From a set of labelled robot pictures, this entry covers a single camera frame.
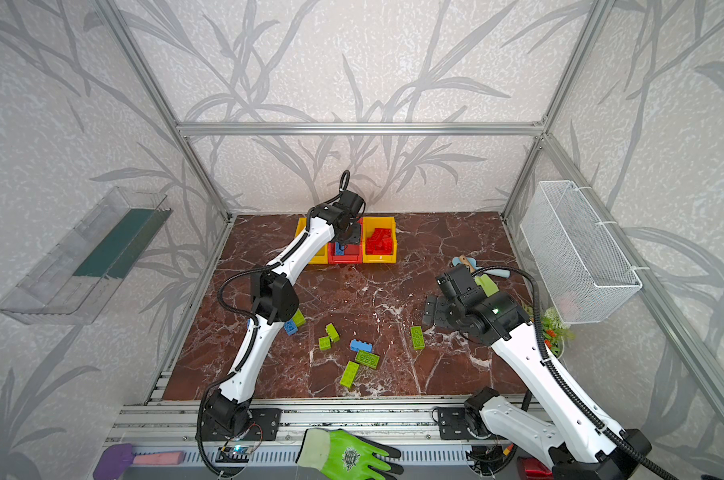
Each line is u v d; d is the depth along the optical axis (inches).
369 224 43.9
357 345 33.4
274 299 24.9
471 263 41.2
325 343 34.1
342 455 27.2
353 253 41.4
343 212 29.9
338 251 41.4
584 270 24.2
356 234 36.7
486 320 17.8
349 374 31.7
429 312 25.7
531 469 27.0
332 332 34.3
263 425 29.0
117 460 27.1
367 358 33.3
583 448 14.7
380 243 42.5
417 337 34.1
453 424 29.0
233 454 28.3
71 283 25.1
